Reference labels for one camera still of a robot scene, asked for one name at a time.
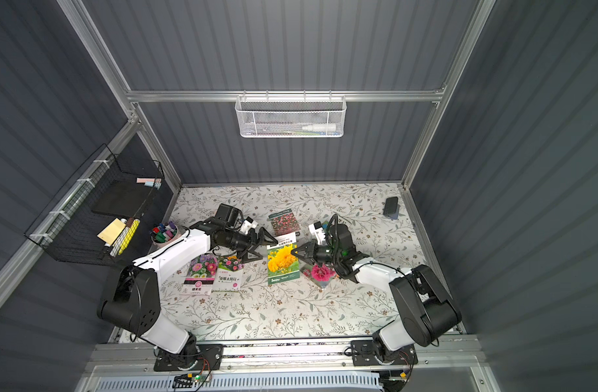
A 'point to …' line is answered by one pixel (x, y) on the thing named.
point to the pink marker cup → (162, 233)
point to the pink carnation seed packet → (320, 274)
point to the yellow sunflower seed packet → (283, 265)
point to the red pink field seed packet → (283, 223)
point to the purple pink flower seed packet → (201, 274)
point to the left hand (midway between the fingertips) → (270, 252)
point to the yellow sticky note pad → (110, 233)
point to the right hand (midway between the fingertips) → (291, 258)
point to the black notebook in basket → (125, 198)
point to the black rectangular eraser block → (390, 207)
